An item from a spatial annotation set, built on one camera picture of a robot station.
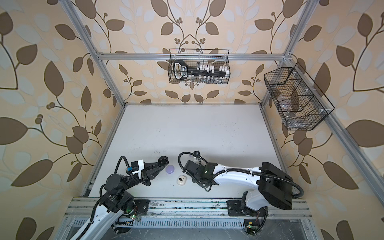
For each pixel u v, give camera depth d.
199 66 0.81
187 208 0.75
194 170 0.61
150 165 0.65
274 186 0.42
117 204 0.59
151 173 0.63
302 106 0.73
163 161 0.66
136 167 0.57
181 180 0.82
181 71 0.84
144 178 0.61
